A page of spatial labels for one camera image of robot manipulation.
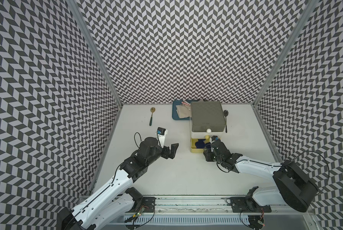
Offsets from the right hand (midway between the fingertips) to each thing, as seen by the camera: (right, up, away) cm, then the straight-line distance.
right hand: (205, 155), depth 89 cm
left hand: (-21, +10, -14) cm, 27 cm away
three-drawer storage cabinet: (0, +23, -6) cm, 23 cm away
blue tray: (-19, +25, +24) cm, 39 cm away
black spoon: (+20, +26, +22) cm, 40 cm away
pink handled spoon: (-11, +35, +31) cm, 48 cm away
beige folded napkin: (-13, +29, +24) cm, 40 cm away
